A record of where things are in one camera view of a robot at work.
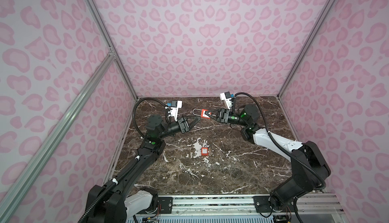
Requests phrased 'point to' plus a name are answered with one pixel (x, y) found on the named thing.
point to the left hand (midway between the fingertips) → (199, 117)
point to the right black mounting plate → (262, 204)
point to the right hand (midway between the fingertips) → (208, 114)
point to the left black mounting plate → (166, 204)
